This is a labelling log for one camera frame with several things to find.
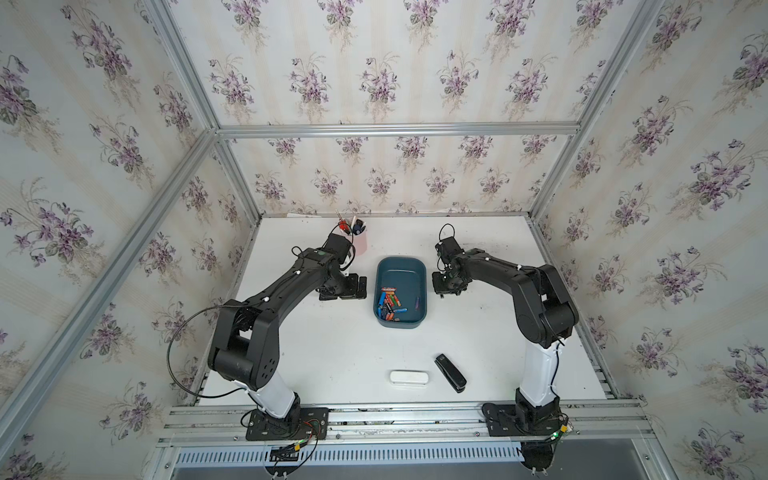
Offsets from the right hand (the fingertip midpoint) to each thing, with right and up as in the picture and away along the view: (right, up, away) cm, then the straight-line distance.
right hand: (442, 289), depth 99 cm
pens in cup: (-30, +22, +5) cm, 37 cm away
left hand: (-28, 0, -11) cm, 30 cm away
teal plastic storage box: (-14, -1, -1) cm, 14 cm away
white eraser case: (-13, -20, -21) cm, 32 cm away
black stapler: (-2, -19, -21) cm, 28 cm away
